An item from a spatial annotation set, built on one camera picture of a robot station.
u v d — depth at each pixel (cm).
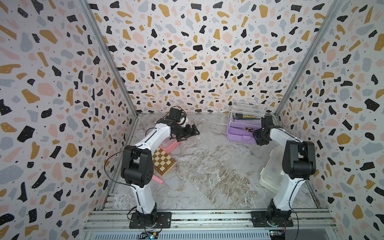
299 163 53
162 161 92
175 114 74
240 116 110
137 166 49
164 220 73
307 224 75
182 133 79
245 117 110
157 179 87
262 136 86
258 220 73
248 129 112
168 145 93
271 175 78
